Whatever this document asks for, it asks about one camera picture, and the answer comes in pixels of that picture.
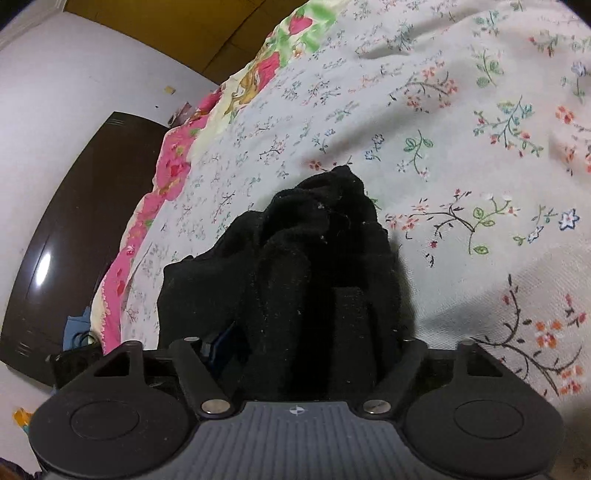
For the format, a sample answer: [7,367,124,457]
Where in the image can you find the black pants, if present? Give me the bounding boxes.
[156,165,417,403]

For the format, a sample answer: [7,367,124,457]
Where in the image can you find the white floral bedsheet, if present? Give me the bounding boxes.
[119,0,591,480]

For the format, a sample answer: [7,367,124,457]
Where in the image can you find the dark brown wooden headboard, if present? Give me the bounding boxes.
[0,111,178,389]

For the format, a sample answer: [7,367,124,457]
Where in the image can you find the dark object beside bed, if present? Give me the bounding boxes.
[46,346,109,393]

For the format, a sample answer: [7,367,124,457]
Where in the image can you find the pink strawberry printed quilt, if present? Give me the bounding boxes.
[90,0,343,357]

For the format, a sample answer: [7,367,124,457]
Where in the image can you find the blue cloth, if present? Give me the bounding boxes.
[64,310,101,349]

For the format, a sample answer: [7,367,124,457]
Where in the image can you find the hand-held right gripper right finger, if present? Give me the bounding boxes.
[361,338,505,415]

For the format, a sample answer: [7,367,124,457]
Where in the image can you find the bedside clutter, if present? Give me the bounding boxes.
[168,102,197,127]

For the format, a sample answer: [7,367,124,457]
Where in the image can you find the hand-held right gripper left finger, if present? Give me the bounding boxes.
[91,329,236,415]

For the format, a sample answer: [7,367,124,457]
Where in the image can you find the wooden wardrobe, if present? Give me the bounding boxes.
[65,0,308,86]

